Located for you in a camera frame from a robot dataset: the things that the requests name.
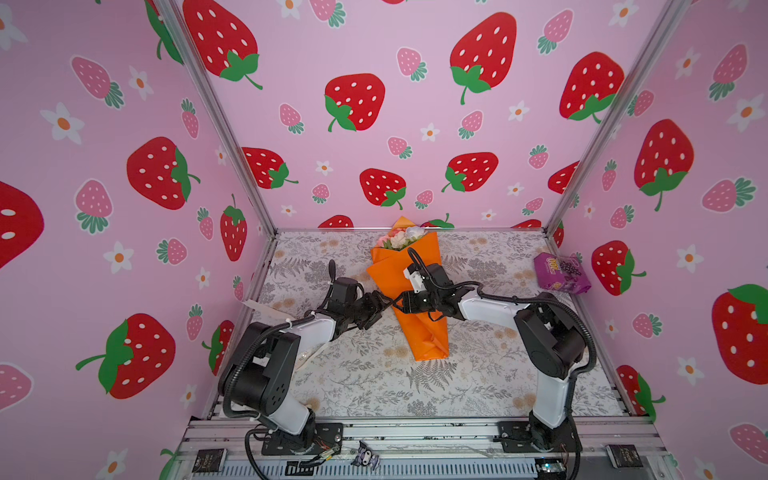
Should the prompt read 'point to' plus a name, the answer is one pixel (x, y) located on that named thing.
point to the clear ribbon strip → (313, 330)
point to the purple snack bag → (561, 273)
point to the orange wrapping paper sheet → (403, 247)
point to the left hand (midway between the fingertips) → (390, 305)
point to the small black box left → (209, 460)
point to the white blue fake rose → (414, 232)
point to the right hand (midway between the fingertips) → (395, 302)
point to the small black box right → (625, 455)
